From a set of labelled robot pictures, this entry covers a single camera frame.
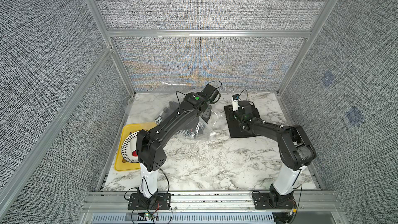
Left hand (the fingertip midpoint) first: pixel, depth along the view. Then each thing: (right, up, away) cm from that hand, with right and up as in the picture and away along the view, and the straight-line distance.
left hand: (204, 108), depth 83 cm
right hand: (+16, +3, +13) cm, 21 cm away
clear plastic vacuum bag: (-41, -2, +26) cm, 48 cm away
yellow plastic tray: (-45, -30, +1) cm, 54 cm away
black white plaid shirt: (-8, -13, +8) cm, 17 cm away
